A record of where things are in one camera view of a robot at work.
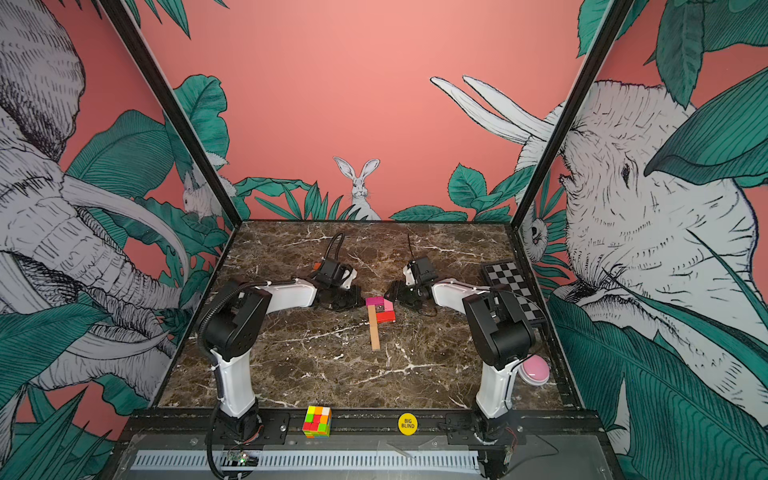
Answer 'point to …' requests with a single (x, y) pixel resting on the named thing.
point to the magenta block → (376, 300)
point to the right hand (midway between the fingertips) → (390, 293)
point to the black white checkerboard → (507, 275)
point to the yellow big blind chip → (408, 424)
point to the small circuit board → (240, 459)
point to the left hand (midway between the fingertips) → (370, 298)
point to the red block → (386, 317)
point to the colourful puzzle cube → (317, 422)
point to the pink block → (388, 305)
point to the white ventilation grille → (212, 461)
